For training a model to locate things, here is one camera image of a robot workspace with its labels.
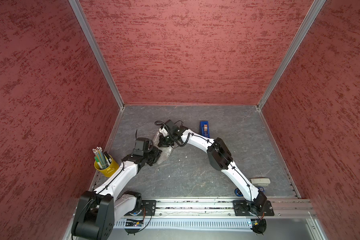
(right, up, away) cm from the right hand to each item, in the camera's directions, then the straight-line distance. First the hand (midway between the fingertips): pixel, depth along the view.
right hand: (159, 147), depth 96 cm
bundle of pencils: (-27, -3, -18) cm, 33 cm away
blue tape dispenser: (+31, +11, +4) cm, 33 cm away
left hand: (+4, -2, -10) cm, 11 cm away
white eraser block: (+58, -16, -16) cm, 63 cm away
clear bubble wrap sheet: (+5, -2, -4) cm, 6 cm away
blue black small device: (+42, -17, -26) cm, 53 cm away
